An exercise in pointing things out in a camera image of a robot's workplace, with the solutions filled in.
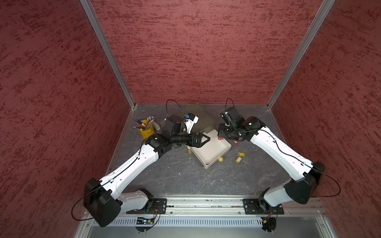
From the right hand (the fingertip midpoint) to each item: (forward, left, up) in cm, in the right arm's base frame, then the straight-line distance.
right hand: (220, 135), depth 77 cm
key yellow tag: (-4, -14, -23) cm, 27 cm away
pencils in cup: (+14, +45, -9) cm, 48 cm away
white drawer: (-1, +2, -13) cm, 13 cm away
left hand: (-5, +10, +3) cm, 12 cm away
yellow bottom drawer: (0, +18, -16) cm, 24 cm away
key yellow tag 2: (-1, -16, -21) cm, 27 cm away
